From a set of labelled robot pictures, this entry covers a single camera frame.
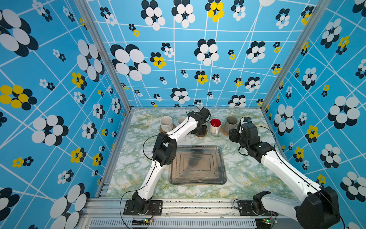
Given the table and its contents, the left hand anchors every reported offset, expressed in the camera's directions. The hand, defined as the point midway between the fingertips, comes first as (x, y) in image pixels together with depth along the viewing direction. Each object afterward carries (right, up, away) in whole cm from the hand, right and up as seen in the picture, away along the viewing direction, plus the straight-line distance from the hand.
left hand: (201, 132), depth 98 cm
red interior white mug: (+11, +5, +7) cm, 13 cm away
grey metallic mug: (+20, +6, -1) cm, 21 cm away
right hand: (+18, +2, -14) cm, 23 cm away
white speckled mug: (-26, +6, +7) cm, 27 cm away
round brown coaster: (0, -3, +6) cm, 7 cm away
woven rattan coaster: (+16, +1, +9) cm, 19 cm away
